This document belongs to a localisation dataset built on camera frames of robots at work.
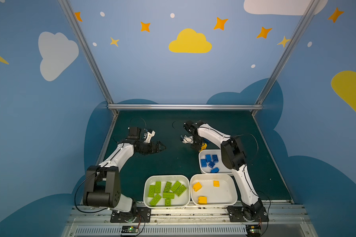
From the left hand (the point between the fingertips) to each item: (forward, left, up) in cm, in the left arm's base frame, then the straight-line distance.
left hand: (159, 148), depth 88 cm
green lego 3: (-24, -7, -9) cm, 27 cm away
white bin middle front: (-24, -38, -10) cm, 46 cm away
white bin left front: (-27, -14, -10) cm, 32 cm away
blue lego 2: (-10, -34, -9) cm, 36 cm away
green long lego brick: (-21, -13, -11) cm, 27 cm away
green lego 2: (-27, +1, -10) cm, 28 cm away
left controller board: (-39, +12, -11) cm, 43 cm away
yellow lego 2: (-27, -25, -8) cm, 37 cm away
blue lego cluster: (-2, -31, -8) cm, 32 cm away
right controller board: (-39, -49, -12) cm, 64 cm away
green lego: (-19, 0, -11) cm, 22 cm away
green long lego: (-19, -10, -10) cm, 24 cm away
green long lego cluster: (-20, -6, -9) cm, 22 cm away
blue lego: (-5, -28, -8) cm, 29 cm away
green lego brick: (-22, +3, -10) cm, 24 cm away
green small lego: (-28, -6, -9) cm, 30 cm away
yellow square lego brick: (+6, -29, -6) cm, 30 cm away
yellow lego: (-19, -22, -10) cm, 31 cm away
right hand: (+10, -26, -8) cm, 29 cm away
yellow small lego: (-17, -34, -9) cm, 39 cm away
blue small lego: (-6, -32, -9) cm, 34 cm away
